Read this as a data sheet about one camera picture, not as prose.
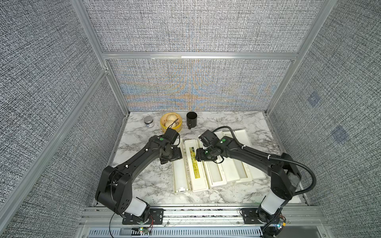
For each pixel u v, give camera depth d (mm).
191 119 1040
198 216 747
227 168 799
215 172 819
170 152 716
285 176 467
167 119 1102
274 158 469
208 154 717
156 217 732
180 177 814
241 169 812
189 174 851
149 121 1064
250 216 728
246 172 814
